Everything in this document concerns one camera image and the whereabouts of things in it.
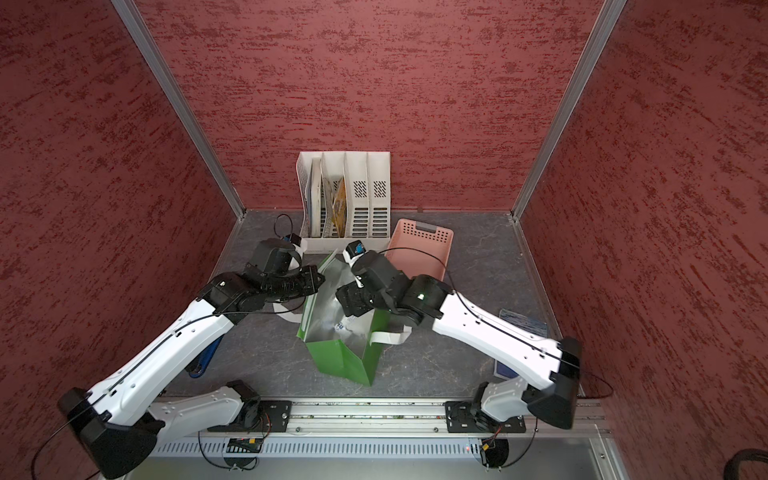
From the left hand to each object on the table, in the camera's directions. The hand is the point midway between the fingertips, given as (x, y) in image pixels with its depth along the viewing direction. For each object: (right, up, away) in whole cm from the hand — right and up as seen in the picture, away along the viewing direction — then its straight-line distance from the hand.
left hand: (322, 285), depth 73 cm
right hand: (+8, -2, -4) cm, 9 cm away
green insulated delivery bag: (+6, -18, +10) cm, 22 cm away
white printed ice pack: (+3, -14, +12) cm, 19 cm away
